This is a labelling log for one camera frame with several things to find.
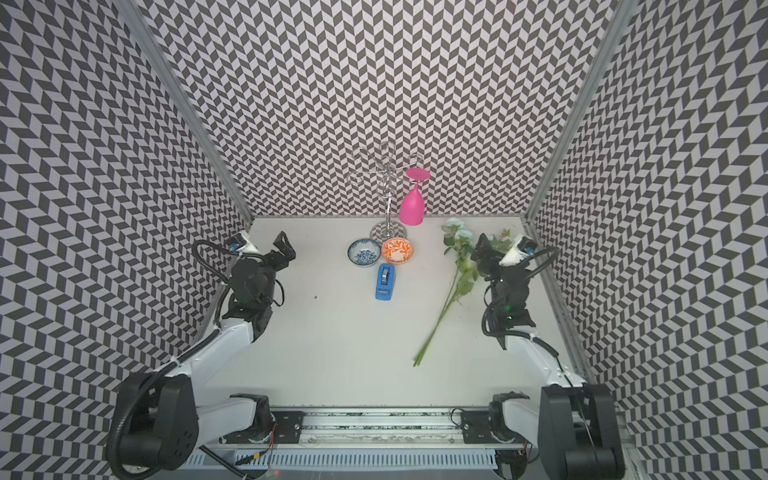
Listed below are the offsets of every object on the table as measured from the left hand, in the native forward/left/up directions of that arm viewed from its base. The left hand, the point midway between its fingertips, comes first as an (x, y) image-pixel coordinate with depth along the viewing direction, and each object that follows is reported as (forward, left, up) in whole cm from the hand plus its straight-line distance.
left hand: (272, 240), depth 82 cm
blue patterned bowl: (+12, -23, -20) cm, 33 cm away
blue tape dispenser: (-1, -31, -20) cm, 36 cm away
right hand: (-2, -61, 0) cm, 61 cm away
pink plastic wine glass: (+14, -39, 0) cm, 42 cm away
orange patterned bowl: (+12, -34, -20) cm, 42 cm away
